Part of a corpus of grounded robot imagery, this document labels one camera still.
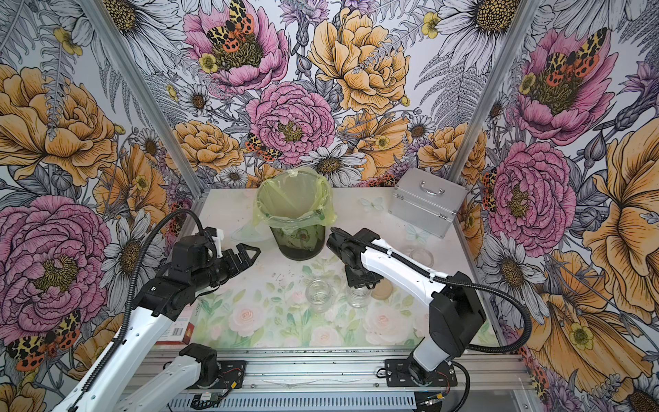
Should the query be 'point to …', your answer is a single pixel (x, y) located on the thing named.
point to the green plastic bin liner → (294, 200)
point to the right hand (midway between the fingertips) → (369, 286)
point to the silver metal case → (426, 201)
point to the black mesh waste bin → (301, 243)
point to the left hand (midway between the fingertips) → (250, 265)
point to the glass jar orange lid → (318, 294)
